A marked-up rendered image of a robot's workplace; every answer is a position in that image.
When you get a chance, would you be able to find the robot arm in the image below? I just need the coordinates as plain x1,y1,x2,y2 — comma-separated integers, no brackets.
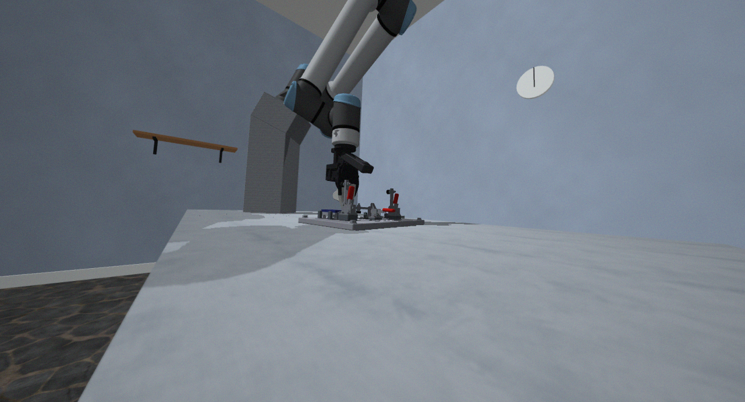
276,0,417,148

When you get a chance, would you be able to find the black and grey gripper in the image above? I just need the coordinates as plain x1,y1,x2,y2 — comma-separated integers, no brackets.
325,144,359,208

